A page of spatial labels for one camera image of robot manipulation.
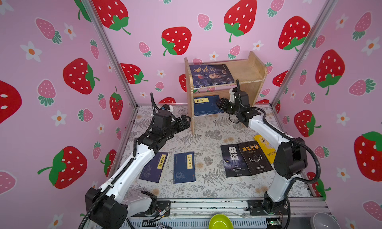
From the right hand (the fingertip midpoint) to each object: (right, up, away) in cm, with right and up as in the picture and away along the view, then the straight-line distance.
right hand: (214, 103), depth 86 cm
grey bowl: (+49, -57, -18) cm, 77 cm away
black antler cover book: (+26, -35, +3) cm, 44 cm away
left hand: (-15, -10, -10) cm, 21 cm away
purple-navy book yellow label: (-36, -40, 0) cm, 54 cm away
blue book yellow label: (-18, -39, +1) cm, 43 cm away
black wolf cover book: (+13, -37, +2) cm, 39 cm away
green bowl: (+1, -59, -16) cm, 61 cm away
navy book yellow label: (-4, -1, +5) cm, 6 cm away
